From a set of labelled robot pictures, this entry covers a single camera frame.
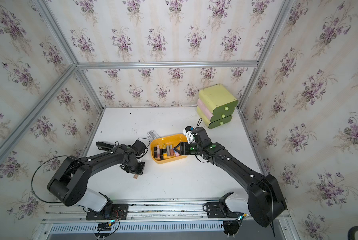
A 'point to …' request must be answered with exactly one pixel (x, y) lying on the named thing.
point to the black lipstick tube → (155, 152)
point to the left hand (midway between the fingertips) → (141, 173)
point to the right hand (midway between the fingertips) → (180, 148)
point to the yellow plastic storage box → (173, 140)
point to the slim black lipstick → (161, 154)
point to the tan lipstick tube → (135, 176)
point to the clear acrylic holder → (152, 134)
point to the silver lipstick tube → (168, 151)
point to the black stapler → (104, 146)
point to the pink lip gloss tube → (158, 151)
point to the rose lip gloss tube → (171, 150)
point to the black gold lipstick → (164, 150)
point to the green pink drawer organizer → (215, 105)
